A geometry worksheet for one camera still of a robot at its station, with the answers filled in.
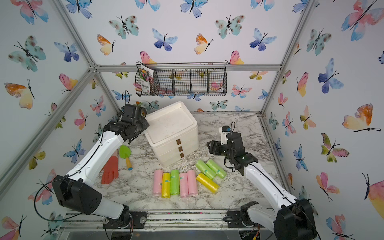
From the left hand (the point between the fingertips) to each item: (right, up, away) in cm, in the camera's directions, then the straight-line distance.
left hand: (146, 122), depth 81 cm
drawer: (+19, -11, 0) cm, 22 cm away
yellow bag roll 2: (+33, -33, +1) cm, 47 cm away
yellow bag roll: (+11, -34, 0) cm, 36 cm away
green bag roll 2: (+30, -26, +8) cm, 40 cm away
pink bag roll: (+20, -34, +1) cm, 40 cm away
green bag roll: (+15, -33, +1) cm, 36 cm away
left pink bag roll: (+5, -31, +4) cm, 32 cm away
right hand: (+36, -11, -1) cm, 37 cm away
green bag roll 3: (+39, -27, +6) cm, 47 cm away
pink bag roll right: (+25, -33, +2) cm, 42 cm away
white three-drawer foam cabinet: (+15, -5, -2) cm, 16 cm away
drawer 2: (+17, -16, +5) cm, 24 cm away
